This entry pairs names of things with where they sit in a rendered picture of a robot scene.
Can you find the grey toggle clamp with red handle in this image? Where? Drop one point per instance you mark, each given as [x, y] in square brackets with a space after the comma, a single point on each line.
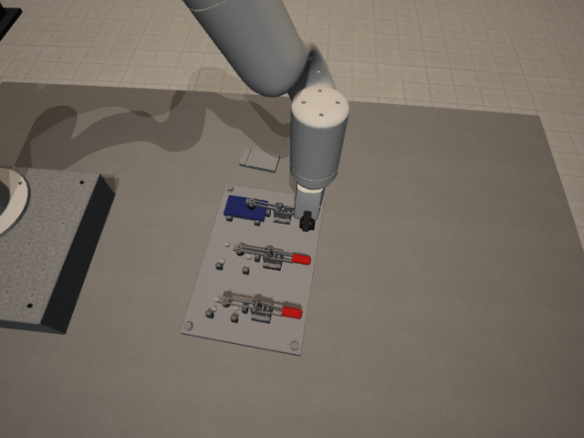
[262, 313]

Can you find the blue plate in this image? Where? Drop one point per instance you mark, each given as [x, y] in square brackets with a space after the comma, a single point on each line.
[237, 208]

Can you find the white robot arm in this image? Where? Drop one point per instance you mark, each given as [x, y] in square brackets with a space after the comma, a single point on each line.
[260, 42]

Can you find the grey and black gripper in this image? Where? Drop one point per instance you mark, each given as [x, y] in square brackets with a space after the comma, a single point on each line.
[307, 203]

